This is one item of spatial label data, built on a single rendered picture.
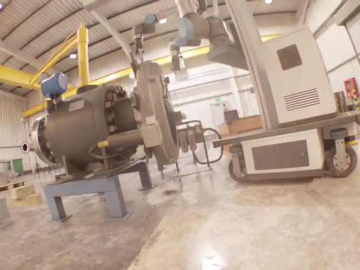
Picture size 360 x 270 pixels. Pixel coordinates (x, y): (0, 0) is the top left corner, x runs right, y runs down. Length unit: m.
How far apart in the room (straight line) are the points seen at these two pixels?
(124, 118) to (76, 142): 0.36
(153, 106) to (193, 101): 11.18
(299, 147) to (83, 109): 1.29
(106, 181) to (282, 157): 0.97
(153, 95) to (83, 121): 0.50
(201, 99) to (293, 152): 11.26
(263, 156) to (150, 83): 0.75
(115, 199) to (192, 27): 1.15
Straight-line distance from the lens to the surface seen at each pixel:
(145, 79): 1.12
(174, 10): 1.88
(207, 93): 12.28
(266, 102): 1.31
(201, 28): 1.36
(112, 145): 1.05
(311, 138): 1.05
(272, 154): 1.12
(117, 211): 1.15
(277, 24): 14.99
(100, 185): 1.15
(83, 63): 5.51
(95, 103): 1.30
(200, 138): 2.23
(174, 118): 1.47
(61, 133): 1.41
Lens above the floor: 0.37
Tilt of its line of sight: 2 degrees up
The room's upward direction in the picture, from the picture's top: 11 degrees counter-clockwise
